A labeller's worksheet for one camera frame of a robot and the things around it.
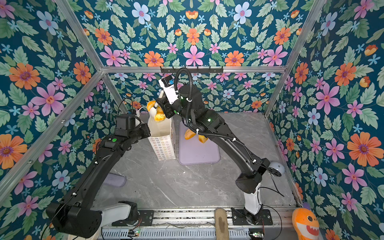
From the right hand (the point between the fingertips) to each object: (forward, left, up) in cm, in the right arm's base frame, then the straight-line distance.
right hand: (161, 94), depth 59 cm
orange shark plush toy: (-39, -62, -41) cm, 84 cm away
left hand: (+2, +10, -20) cm, 22 cm away
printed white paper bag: (-3, +4, -23) cm, 24 cm away
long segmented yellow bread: (0, +4, -13) cm, 13 cm away
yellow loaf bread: (+9, -16, -44) cm, 48 cm away
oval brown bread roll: (+13, -7, -44) cm, 47 cm away
